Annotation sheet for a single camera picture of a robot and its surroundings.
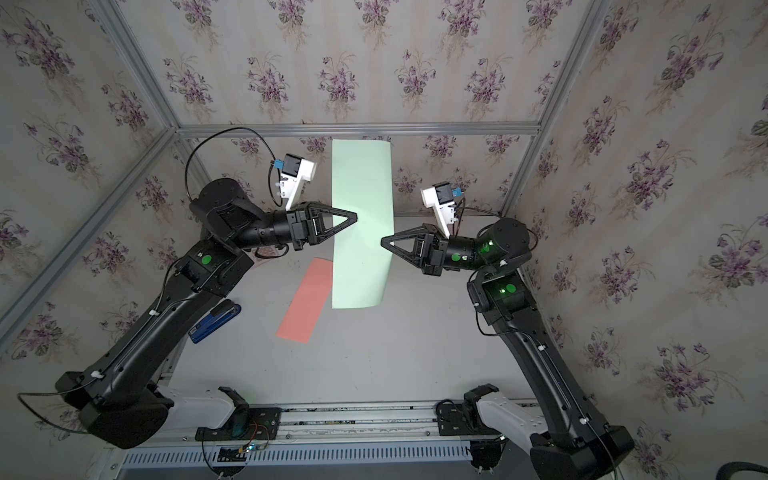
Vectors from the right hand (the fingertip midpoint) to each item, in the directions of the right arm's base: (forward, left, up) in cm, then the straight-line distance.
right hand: (391, 250), depth 49 cm
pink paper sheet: (+15, +27, -47) cm, 56 cm away
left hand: (+3, +6, +4) cm, 8 cm away
